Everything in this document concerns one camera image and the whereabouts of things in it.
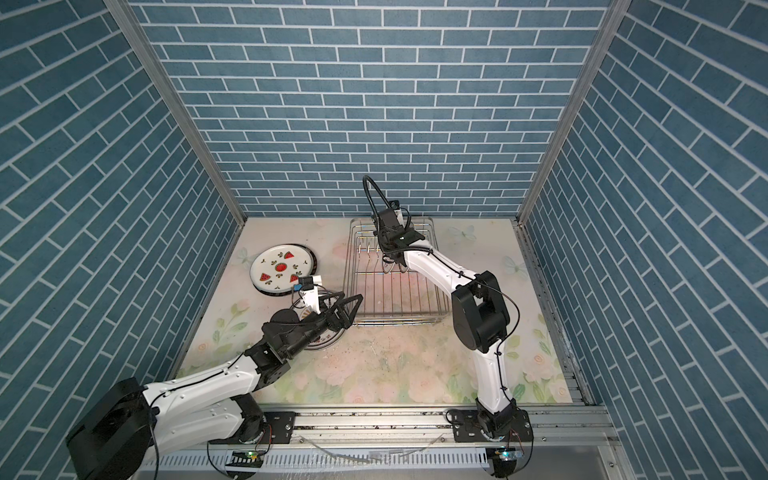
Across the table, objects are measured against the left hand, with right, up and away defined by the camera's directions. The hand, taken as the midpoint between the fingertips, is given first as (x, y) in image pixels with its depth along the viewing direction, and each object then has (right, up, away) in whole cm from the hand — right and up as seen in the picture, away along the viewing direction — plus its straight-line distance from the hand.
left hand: (355, 298), depth 75 cm
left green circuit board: (-26, -39, -3) cm, 47 cm away
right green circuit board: (+37, -38, -4) cm, 53 cm away
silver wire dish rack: (+8, -4, +20) cm, 22 cm away
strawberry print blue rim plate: (-31, +5, +26) cm, 41 cm away
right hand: (+10, +18, +20) cm, 29 cm away
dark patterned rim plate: (-32, +5, +27) cm, 42 cm away
